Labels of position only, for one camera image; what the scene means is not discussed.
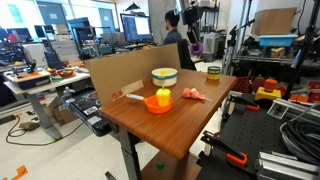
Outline black tripod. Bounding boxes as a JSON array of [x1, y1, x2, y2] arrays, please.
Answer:
[[221, 19, 256, 76]]

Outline white desk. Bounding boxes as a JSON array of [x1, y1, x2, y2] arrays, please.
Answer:
[[3, 68, 92, 141]]

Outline purple round toy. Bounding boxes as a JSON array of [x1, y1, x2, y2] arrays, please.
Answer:
[[189, 42, 205, 57]]

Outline yellow green can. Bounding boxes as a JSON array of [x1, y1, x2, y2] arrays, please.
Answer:
[[206, 65, 222, 81]]

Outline aluminium extrusion bar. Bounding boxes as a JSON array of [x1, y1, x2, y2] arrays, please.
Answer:
[[255, 151, 320, 180], [266, 98, 320, 123]]

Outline large cardboard box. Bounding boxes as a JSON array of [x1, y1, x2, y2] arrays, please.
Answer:
[[250, 7, 298, 37]]

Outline orange toy pan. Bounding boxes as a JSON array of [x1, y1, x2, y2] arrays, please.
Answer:
[[125, 93, 174, 115]]

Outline yellow toy bell pepper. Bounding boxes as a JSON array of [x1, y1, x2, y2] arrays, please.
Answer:
[[155, 85, 172, 108]]

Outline pink toy meat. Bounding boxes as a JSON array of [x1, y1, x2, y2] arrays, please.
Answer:
[[181, 87, 213, 102]]

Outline black cable bundle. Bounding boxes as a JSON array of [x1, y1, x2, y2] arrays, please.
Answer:
[[279, 103, 320, 166]]

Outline blue plastic bin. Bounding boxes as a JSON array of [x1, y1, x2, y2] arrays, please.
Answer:
[[258, 34, 299, 48]]

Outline computer monitor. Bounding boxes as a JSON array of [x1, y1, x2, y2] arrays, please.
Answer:
[[119, 13, 154, 44]]

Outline dark laptop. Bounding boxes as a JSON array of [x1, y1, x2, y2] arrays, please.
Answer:
[[43, 50, 66, 70]]

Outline white bowl teal stripe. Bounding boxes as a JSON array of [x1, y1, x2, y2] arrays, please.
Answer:
[[151, 67, 179, 88]]

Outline black machine with labels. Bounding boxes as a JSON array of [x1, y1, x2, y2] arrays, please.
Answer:
[[61, 87, 113, 138]]

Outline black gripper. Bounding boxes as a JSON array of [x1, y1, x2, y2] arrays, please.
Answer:
[[186, 23, 203, 52]]

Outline black perforated breadboard table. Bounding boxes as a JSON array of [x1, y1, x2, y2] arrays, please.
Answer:
[[196, 93, 320, 180]]

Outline cardboard panel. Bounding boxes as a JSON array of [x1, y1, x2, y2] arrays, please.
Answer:
[[85, 43, 183, 107]]

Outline white appliance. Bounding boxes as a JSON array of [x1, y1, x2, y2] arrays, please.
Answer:
[[202, 32, 220, 63]]

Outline black clamp orange handle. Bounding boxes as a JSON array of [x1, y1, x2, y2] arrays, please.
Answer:
[[227, 94, 261, 113], [199, 130, 249, 168]]

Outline colourful wooden block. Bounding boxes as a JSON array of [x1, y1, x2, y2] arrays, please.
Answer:
[[269, 47, 287, 59]]

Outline black floor cable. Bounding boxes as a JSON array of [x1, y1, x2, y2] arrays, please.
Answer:
[[4, 114, 84, 148]]

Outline wooden table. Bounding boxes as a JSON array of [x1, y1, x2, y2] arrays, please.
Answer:
[[98, 69, 238, 180]]

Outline orange floor tape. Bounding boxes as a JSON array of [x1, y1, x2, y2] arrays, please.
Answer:
[[1, 164, 28, 180]]

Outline yellow emergency stop button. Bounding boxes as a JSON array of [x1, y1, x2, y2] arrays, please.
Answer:
[[254, 78, 283, 102]]

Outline red bowl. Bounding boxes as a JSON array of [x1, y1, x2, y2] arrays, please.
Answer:
[[55, 68, 76, 79]]

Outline small cardboard box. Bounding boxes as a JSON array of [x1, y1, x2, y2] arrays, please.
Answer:
[[46, 96, 79, 127]]

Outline black box with orange top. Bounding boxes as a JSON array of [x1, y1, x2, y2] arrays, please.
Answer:
[[3, 70, 52, 91]]

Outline red basket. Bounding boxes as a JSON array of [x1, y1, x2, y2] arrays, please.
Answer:
[[229, 75, 251, 94]]

